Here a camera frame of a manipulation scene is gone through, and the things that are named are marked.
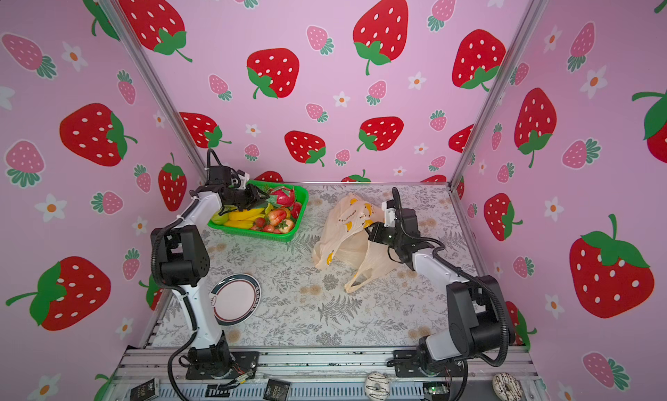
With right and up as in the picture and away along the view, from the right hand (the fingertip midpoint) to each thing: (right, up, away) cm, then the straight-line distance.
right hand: (364, 226), depth 88 cm
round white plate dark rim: (-44, -24, -2) cm, 50 cm away
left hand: (-36, +11, +10) cm, 39 cm away
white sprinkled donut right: (+37, -42, -19) cm, 60 cm away
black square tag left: (-61, -43, -19) cm, 77 cm away
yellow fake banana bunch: (-45, +2, +10) cm, 47 cm away
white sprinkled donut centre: (+2, -43, -18) cm, 47 cm away
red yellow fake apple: (-32, +3, +10) cm, 34 cm away
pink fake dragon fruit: (-31, +11, +13) cm, 36 cm away
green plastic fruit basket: (-29, -5, +8) cm, 31 cm away
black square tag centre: (-25, -43, -19) cm, 54 cm away
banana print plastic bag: (-6, -6, -2) cm, 9 cm away
